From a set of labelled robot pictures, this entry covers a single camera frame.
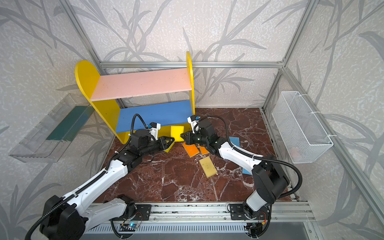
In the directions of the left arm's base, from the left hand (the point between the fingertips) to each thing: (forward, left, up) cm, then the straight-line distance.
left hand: (175, 136), depth 77 cm
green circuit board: (-38, +20, -22) cm, 48 cm away
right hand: (+4, -3, -1) cm, 5 cm away
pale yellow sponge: (-8, -18, -21) cm, 29 cm away
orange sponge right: (+3, -15, -22) cm, 27 cm away
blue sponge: (-11, -40, -21) cm, 46 cm away
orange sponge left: (+3, -7, -21) cm, 23 cm away
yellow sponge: (+3, 0, 0) cm, 3 cm away
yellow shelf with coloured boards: (+47, +15, -16) cm, 52 cm away
